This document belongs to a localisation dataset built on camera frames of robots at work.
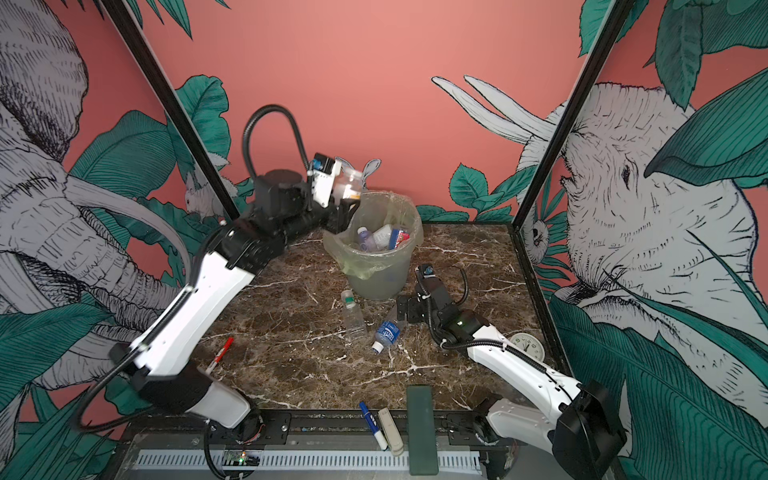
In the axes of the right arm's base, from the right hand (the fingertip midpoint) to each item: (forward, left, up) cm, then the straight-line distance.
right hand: (407, 295), depth 80 cm
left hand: (+8, +14, +30) cm, 34 cm away
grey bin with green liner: (+4, +8, +3) cm, 10 cm away
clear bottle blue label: (-7, +6, -11) cm, 14 cm away
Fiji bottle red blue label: (+17, +3, +5) cm, 18 cm away
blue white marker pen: (-29, +8, -15) cm, 34 cm away
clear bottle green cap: (-1, +16, -17) cm, 23 cm away
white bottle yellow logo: (+22, +8, -1) cm, 24 cm away
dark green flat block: (-32, -4, -15) cm, 35 cm away
